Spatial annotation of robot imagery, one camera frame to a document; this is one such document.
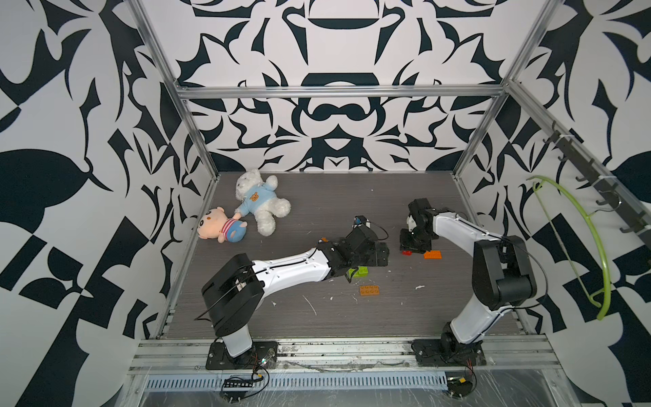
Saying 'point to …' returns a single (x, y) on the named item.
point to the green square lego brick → (362, 271)
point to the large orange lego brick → (432, 254)
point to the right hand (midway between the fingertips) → (405, 243)
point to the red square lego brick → (408, 253)
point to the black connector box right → (459, 387)
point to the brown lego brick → (370, 290)
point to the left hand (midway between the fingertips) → (379, 246)
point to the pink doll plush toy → (215, 225)
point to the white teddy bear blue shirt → (257, 194)
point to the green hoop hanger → (591, 295)
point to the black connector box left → (229, 395)
